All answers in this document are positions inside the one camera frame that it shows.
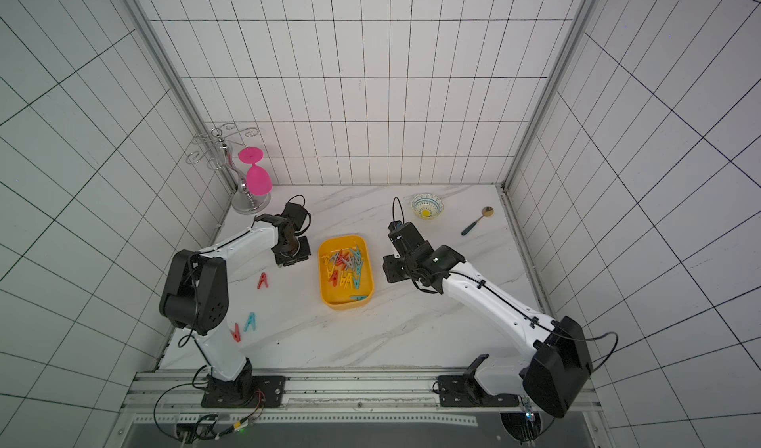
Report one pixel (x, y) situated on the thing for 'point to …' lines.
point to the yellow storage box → (333, 296)
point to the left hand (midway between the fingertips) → (298, 262)
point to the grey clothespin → (334, 258)
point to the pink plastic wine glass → (258, 180)
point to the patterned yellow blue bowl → (427, 206)
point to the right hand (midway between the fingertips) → (380, 267)
